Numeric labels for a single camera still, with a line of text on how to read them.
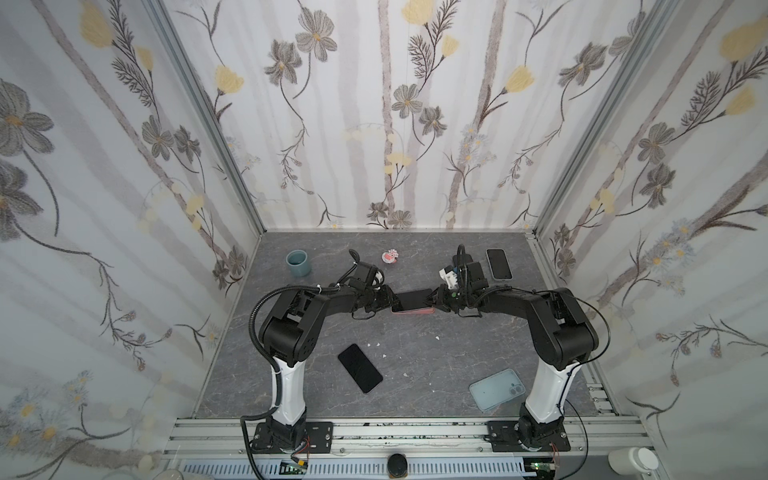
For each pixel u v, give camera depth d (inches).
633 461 25.2
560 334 20.5
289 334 20.6
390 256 43.4
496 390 32.4
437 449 28.9
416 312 37.7
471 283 31.5
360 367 33.9
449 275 36.6
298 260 41.5
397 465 24.6
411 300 38.7
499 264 43.7
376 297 34.4
